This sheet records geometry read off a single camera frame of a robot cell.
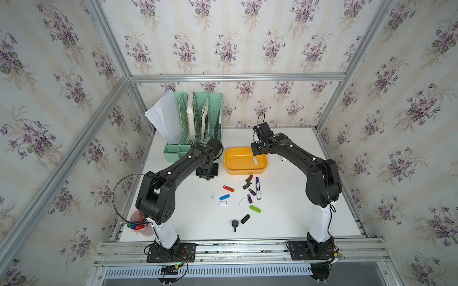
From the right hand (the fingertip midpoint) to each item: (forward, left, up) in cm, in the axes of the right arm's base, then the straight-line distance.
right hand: (257, 148), depth 96 cm
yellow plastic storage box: (-2, +10, -10) cm, 14 cm away
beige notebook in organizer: (+14, +30, +9) cm, 35 cm away
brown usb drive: (-13, +4, -10) cm, 17 cm away
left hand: (-17, +23, -2) cm, 29 cm away
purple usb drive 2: (-20, +4, -10) cm, 23 cm away
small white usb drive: (-27, +17, -10) cm, 34 cm away
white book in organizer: (+13, +37, +15) cm, 42 cm away
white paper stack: (+12, +51, +14) cm, 54 cm away
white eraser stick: (-22, -5, +22) cm, 31 cm away
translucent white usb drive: (-2, +1, -9) cm, 10 cm away
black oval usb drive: (-34, +7, -10) cm, 36 cm away
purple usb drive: (-24, +5, -10) cm, 27 cm away
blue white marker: (-19, 0, -9) cm, 21 cm away
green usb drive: (-29, +2, -12) cm, 31 cm away
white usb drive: (-26, +9, -11) cm, 29 cm away
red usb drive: (-18, +16, -11) cm, 27 cm away
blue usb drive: (-24, +18, -10) cm, 31 cm away
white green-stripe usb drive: (-23, +24, -11) cm, 35 cm away
